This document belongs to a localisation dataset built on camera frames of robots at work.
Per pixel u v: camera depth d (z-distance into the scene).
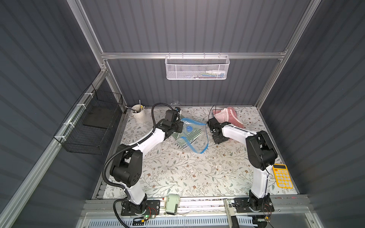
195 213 0.74
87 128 0.72
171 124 0.70
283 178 0.82
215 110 1.15
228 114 1.08
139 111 1.02
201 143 1.00
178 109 0.81
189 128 1.04
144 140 0.53
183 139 0.83
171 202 0.75
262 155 0.53
